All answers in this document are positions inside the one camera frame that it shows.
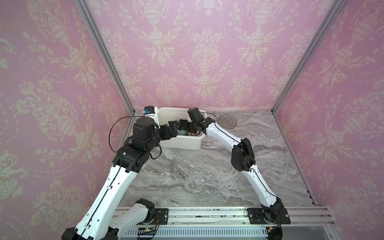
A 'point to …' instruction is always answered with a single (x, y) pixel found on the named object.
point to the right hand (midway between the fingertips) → (181, 126)
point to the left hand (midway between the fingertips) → (170, 124)
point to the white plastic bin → (184, 142)
